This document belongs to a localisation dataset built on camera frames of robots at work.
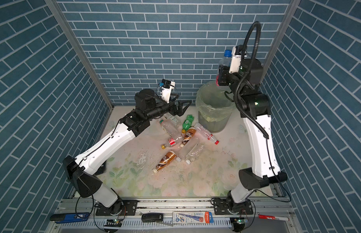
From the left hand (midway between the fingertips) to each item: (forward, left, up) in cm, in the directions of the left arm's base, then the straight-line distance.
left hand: (185, 98), depth 66 cm
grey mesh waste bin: (+4, -17, -19) cm, 26 cm away
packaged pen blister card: (-41, -4, -41) cm, 58 cm away
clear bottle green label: (+10, +7, -40) cm, 42 cm away
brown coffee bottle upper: (+5, -3, -36) cm, 37 cm away
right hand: (+7, -15, +14) cm, 21 cm away
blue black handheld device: (-40, +56, -39) cm, 79 cm away
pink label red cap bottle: (+7, -15, -37) cm, 41 cm away
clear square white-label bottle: (+18, +8, -36) cm, 42 cm away
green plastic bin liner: (+28, -21, -30) cm, 46 cm away
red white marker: (-41, -39, -42) cm, 70 cm away
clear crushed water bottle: (-8, -6, -38) cm, 39 cm away
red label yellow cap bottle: (0, +8, -37) cm, 38 cm away
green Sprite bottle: (+15, -2, -37) cm, 41 cm away
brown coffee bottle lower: (-12, +11, -38) cm, 41 cm away
